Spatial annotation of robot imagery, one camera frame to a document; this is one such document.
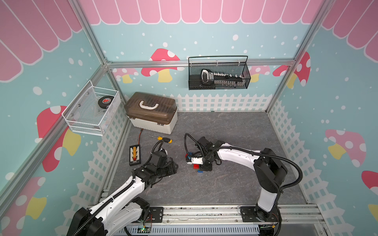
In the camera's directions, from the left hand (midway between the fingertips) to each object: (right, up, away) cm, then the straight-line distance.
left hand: (174, 170), depth 83 cm
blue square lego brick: (+14, -3, +6) cm, 16 cm away
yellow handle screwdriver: (-8, +16, +18) cm, 25 cm away
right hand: (+16, +1, +5) cm, 17 cm away
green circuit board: (-14, -26, -11) cm, 32 cm away
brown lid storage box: (-16, +34, +9) cm, 39 cm away
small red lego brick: (+12, +3, -3) cm, 13 cm away
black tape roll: (-37, +38, -4) cm, 54 cm away
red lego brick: (+7, +10, -8) cm, 15 cm away
